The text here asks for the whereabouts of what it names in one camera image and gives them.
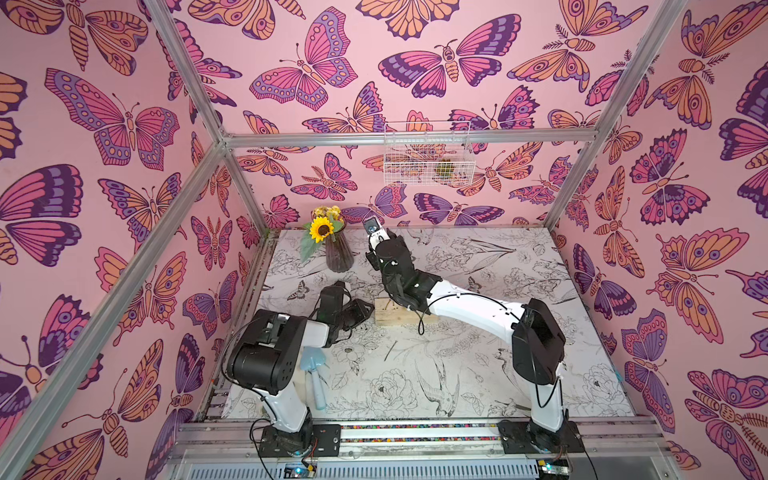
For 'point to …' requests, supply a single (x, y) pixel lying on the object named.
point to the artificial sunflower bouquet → (326, 221)
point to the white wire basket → (428, 154)
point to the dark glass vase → (338, 251)
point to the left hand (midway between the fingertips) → (376, 306)
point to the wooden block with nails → (389, 313)
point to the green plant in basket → (443, 169)
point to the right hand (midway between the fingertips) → (387, 228)
